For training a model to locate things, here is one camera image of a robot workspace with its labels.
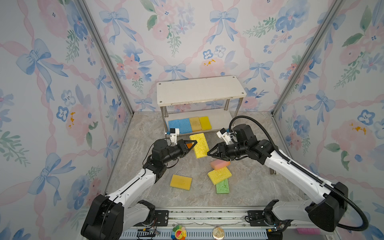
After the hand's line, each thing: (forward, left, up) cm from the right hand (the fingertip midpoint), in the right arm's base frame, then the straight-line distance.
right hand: (209, 154), depth 70 cm
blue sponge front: (+30, +14, -15) cm, 36 cm away
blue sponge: (+32, +22, -16) cm, 42 cm away
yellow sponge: (+4, +3, -1) cm, 5 cm away
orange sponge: (+4, +10, +1) cm, 10 cm away
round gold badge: (-29, -5, -24) cm, 37 cm away
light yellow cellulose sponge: (-1, -7, -21) cm, 23 cm away
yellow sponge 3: (-5, +15, -23) cm, 27 cm away
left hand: (+6, +5, +2) cm, 8 cm away
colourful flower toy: (-29, +14, -22) cm, 39 cm away
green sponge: (-8, -9, -22) cm, 25 cm away
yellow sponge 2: (+32, +7, -16) cm, 37 cm away
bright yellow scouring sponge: (+34, 0, -17) cm, 38 cm away
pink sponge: (+4, -7, -19) cm, 20 cm away
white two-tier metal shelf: (+32, +19, +11) cm, 39 cm away
